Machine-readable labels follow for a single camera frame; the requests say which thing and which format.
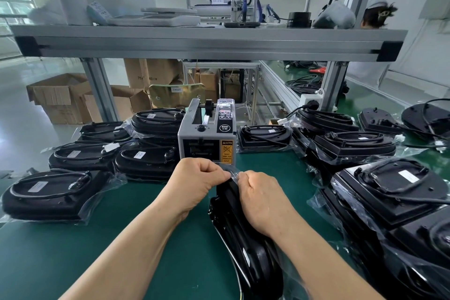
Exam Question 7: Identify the window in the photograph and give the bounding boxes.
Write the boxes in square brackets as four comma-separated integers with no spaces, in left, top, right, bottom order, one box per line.
[0,0,35,60]

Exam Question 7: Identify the person's left forearm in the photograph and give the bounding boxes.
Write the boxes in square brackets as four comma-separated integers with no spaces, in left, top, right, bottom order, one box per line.
[60,201,188,300]

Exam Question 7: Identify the grey metal shelf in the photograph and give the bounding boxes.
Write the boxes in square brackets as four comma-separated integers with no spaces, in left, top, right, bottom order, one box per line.
[10,25,409,62]

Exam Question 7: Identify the unbagged black lamps with cables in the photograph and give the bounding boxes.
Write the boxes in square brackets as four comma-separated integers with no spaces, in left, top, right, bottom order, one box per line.
[359,98,450,144]

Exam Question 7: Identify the black phone on shelf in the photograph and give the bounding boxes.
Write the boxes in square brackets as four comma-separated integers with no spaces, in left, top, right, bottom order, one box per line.
[224,21,261,29]

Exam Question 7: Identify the white handset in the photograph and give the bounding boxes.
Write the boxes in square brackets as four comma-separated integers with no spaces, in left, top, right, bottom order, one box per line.
[88,2,116,26]

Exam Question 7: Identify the person's right hand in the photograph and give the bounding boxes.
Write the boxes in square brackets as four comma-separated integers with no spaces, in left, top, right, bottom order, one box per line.
[238,170,303,241]

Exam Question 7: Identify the grey tape dispenser machine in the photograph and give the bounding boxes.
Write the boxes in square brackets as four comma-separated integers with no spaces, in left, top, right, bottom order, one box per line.
[177,98,237,165]

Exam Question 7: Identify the grey barcode scanner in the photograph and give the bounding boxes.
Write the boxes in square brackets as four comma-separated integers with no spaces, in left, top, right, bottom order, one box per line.
[313,0,357,30]

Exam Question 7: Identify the black cup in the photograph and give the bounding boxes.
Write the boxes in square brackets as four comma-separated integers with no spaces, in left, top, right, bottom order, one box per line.
[288,11,312,29]

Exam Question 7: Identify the white flat scale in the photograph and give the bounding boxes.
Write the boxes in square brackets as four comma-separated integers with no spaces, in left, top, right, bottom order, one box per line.
[112,8,202,28]

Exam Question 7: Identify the person's left hand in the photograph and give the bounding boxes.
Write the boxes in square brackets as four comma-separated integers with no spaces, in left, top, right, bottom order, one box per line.
[158,157,232,223]

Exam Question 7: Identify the bagged black lamp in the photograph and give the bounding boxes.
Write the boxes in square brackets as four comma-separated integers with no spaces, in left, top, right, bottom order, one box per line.
[75,121,136,146]

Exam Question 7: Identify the white power socket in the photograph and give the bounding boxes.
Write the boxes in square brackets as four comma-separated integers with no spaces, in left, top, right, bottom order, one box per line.
[301,96,323,112]

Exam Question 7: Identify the person's right forearm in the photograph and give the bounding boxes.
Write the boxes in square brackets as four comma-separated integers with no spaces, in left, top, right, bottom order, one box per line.
[274,213,385,300]

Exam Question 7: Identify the bundle of black cables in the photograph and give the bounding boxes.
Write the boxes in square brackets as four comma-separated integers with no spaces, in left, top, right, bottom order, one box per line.
[287,73,323,95]

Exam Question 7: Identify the group of bagged black lamps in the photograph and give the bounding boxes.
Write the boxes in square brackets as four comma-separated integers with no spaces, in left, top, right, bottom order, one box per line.
[238,103,450,300]

